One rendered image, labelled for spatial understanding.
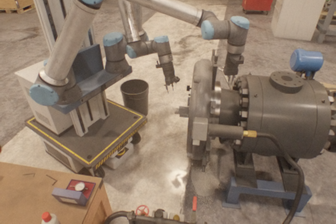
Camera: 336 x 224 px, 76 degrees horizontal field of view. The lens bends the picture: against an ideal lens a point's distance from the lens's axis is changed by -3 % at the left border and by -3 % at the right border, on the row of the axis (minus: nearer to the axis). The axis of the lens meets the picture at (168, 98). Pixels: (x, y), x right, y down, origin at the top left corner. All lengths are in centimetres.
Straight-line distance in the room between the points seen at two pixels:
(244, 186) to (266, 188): 15
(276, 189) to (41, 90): 162
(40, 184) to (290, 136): 158
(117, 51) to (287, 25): 415
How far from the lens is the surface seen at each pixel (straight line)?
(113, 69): 175
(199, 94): 137
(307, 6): 527
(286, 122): 155
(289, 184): 189
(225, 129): 130
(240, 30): 112
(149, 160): 214
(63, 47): 116
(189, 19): 120
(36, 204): 155
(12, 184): 171
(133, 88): 262
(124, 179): 205
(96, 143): 192
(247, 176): 181
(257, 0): 678
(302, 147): 168
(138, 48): 145
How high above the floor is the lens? 167
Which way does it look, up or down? 36 degrees down
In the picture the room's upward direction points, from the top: straight up
